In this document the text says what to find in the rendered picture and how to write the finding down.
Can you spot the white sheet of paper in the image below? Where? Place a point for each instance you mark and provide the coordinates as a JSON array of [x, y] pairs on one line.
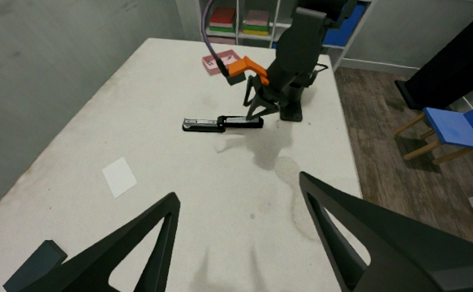
[[119, 177]]

